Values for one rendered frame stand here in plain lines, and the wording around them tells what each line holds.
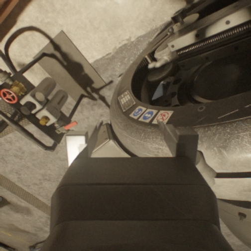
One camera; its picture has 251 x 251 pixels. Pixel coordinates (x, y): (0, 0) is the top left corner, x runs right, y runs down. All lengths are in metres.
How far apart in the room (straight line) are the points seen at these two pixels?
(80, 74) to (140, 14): 0.53
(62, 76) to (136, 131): 1.06
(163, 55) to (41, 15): 0.84
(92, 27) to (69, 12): 0.14
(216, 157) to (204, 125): 0.05
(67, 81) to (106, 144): 0.95
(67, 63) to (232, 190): 1.18
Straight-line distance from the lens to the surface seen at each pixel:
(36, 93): 0.95
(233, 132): 0.26
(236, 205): 0.62
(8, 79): 0.97
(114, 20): 1.15
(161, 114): 0.35
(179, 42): 0.60
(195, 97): 0.57
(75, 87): 1.37
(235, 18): 0.55
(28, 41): 1.38
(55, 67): 1.36
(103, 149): 0.48
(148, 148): 0.33
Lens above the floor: 1.11
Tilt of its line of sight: 48 degrees down
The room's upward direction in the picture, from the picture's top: 170 degrees counter-clockwise
